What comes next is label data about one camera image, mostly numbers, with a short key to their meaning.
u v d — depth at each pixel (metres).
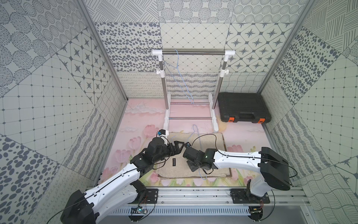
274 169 0.42
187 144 0.75
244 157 0.48
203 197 0.75
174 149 0.68
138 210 0.70
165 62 0.95
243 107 1.06
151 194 0.74
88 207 0.40
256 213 0.72
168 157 0.70
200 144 0.92
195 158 0.61
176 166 0.82
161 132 0.72
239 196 0.68
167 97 1.18
